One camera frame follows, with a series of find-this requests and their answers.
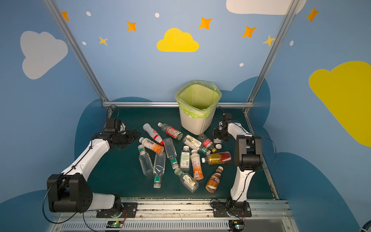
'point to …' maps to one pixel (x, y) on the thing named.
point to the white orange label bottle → (151, 145)
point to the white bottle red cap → (154, 134)
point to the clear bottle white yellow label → (187, 181)
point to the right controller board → (236, 225)
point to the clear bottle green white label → (185, 163)
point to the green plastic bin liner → (197, 98)
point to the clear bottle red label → (171, 131)
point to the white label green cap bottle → (194, 143)
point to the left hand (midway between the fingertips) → (137, 137)
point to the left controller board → (115, 224)
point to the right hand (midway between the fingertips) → (219, 135)
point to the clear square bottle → (145, 161)
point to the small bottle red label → (206, 142)
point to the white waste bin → (195, 126)
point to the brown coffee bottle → (213, 182)
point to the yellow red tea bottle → (217, 158)
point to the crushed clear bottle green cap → (159, 166)
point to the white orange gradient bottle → (197, 172)
